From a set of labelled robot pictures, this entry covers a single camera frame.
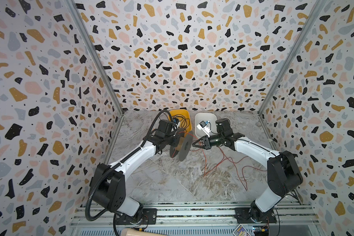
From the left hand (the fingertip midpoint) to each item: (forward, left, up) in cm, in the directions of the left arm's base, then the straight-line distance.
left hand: (177, 133), depth 85 cm
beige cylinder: (-45, +22, -17) cm, 53 cm away
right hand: (-8, -8, +2) cm, 11 cm away
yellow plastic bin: (+29, -3, -18) cm, 34 cm away
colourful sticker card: (-46, -30, -16) cm, 57 cm away
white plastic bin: (+26, -25, -15) cm, 39 cm away
